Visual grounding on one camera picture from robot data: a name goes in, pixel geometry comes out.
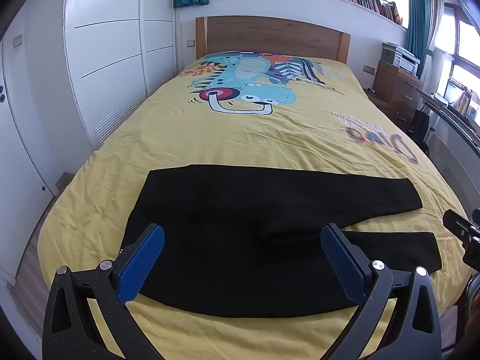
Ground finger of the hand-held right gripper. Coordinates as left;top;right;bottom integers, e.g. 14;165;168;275
442;208;476;238
462;238;480;271

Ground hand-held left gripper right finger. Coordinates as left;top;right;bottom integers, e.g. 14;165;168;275
320;223;441;360

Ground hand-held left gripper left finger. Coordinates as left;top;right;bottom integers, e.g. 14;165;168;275
42;223;166;360

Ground black pants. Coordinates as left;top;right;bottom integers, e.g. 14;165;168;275
119;164;442;319

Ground black bag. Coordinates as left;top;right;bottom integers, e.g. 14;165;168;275
412;109;431;145

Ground dark-edged desk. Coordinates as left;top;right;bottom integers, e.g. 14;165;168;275
416;86;480;147

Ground yellow printed bed cover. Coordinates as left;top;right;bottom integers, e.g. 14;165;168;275
37;51;469;360

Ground wooden dresser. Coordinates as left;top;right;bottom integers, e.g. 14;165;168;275
373;60;426;130

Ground window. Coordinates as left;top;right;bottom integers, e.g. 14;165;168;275
442;4;480;121

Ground white door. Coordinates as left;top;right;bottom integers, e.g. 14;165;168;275
0;7;72;278

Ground white printer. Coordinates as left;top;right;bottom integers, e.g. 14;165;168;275
382;43;421;76

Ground white wardrobe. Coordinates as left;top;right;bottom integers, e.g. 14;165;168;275
64;0;177;145

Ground wooden headboard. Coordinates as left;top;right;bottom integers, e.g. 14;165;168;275
195;16;351;64

